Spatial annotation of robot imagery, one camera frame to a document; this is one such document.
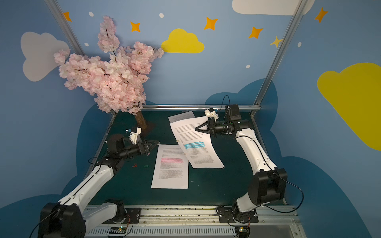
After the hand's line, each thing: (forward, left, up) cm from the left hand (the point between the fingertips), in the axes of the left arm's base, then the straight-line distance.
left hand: (155, 141), depth 79 cm
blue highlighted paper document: (-5, -22, +5) cm, 24 cm away
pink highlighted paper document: (-8, -7, -21) cm, 24 cm away
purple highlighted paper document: (+40, -12, -22) cm, 47 cm away
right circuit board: (-37, -46, -23) cm, 64 cm away
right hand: (+1, -23, +11) cm, 25 cm away
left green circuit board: (-38, +16, -23) cm, 48 cm away
